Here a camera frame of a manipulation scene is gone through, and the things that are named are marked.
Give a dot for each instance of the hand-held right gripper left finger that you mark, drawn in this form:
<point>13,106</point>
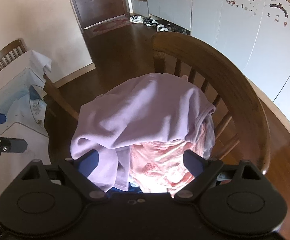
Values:
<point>89,163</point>

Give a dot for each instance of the pink printed garment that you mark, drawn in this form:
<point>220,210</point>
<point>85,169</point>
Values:
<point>160,160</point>

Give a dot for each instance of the purple shirt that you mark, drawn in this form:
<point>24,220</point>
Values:
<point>140,110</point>

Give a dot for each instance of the white cabinet with stickers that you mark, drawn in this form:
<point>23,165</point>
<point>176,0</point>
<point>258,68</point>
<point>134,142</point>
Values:
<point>247,42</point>

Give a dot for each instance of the white slipper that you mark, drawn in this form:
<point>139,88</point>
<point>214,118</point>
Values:
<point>163,28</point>

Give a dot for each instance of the brown wooden door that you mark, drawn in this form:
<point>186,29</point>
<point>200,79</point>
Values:
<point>94,0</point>

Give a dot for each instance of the red doormat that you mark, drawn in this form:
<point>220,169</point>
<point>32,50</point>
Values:
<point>109,25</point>

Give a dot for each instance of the black and white sneaker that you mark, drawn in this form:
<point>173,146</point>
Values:
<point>153,23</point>
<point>148,21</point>

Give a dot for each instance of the dark wooden chair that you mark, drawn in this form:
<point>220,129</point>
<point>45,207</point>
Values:
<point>222,67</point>
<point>59,97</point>

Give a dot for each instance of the light wooden slatted chair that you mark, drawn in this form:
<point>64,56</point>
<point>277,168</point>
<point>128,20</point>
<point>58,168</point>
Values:
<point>7,48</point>

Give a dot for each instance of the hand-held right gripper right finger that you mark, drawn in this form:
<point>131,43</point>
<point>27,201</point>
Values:
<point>193,162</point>

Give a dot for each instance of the dark blue cloth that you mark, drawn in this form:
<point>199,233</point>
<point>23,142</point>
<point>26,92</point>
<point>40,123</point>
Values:
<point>135,188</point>

